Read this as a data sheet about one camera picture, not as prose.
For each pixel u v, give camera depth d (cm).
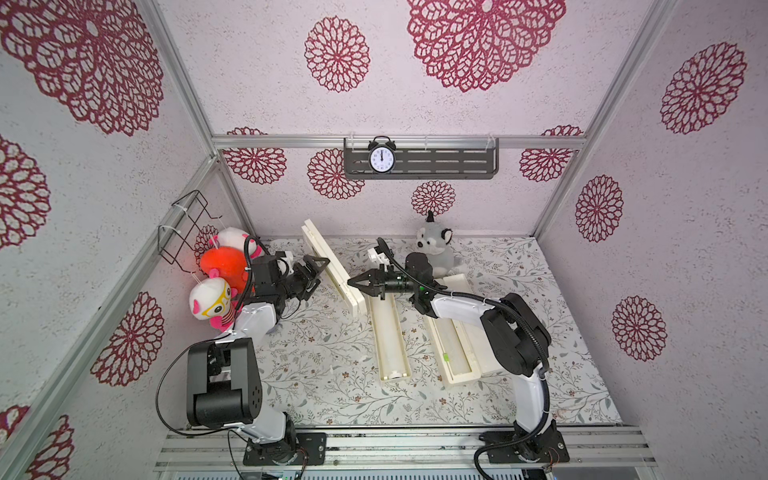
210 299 80
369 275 78
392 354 85
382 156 90
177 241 76
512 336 53
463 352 83
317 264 80
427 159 95
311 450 73
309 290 86
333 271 84
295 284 79
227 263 86
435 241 95
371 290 77
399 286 76
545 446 63
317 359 90
